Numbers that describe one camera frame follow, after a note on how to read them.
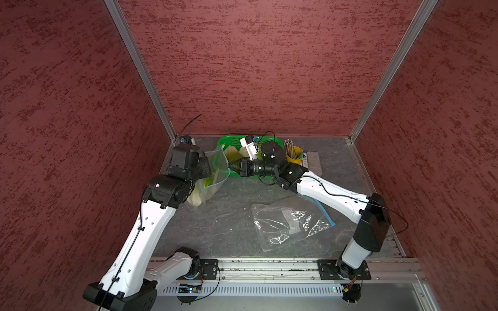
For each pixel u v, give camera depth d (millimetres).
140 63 867
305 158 1095
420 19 738
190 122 1180
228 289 709
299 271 756
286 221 851
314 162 1065
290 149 966
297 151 1012
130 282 359
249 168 644
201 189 631
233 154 1021
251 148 663
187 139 578
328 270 738
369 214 443
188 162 485
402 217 840
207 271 741
